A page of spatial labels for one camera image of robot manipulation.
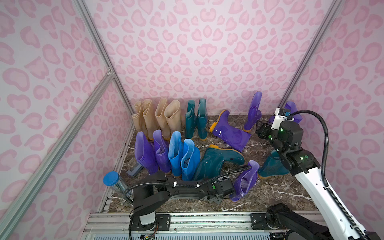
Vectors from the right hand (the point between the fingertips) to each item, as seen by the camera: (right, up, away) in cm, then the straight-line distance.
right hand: (261, 121), depth 69 cm
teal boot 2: (-27, +2, +16) cm, 31 cm away
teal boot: (-34, +2, +15) cm, 37 cm away
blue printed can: (-68, -26, -2) cm, 73 cm away
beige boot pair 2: (-58, -4, +23) cm, 62 cm away
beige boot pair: (-64, +2, +17) cm, 66 cm away
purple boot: (-54, -15, +1) cm, 56 cm away
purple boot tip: (-8, -8, +37) cm, 38 cm away
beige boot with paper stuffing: (-44, +5, +17) cm, 47 cm away
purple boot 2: (-46, -14, 0) cm, 48 cm away
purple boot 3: (+27, +10, +20) cm, 35 cm away
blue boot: (-33, -17, -3) cm, 37 cm away
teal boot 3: (-22, -24, +20) cm, 38 cm away
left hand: (-19, -39, +11) cm, 44 cm away
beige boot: (-53, +9, +24) cm, 58 cm away
